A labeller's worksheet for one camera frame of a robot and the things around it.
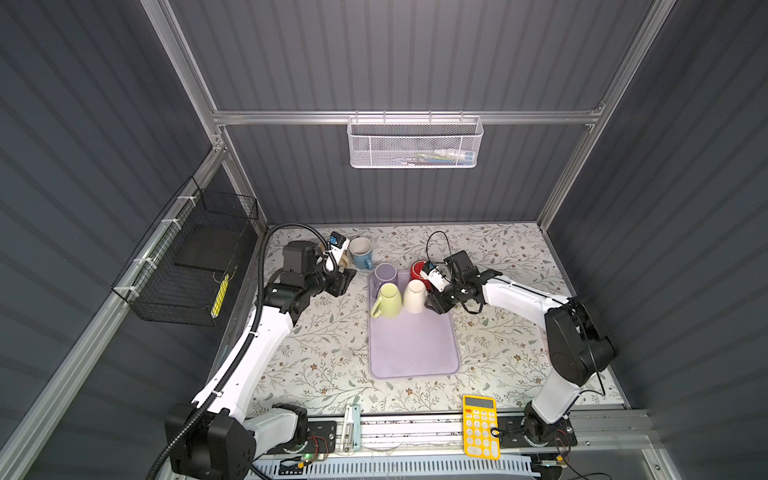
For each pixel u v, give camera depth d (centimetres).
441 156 92
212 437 38
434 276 84
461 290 69
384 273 96
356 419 74
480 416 75
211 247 75
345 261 102
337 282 69
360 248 106
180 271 72
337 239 67
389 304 89
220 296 68
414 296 90
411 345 89
